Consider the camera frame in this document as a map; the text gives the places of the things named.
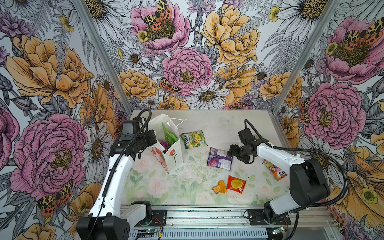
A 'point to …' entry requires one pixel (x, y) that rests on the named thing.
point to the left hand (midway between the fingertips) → (155, 141)
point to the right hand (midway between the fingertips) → (232, 160)
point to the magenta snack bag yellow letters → (165, 144)
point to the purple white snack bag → (219, 158)
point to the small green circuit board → (278, 230)
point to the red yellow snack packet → (236, 184)
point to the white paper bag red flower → (172, 158)
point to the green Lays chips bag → (169, 137)
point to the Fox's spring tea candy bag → (193, 139)
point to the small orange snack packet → (221, 188)
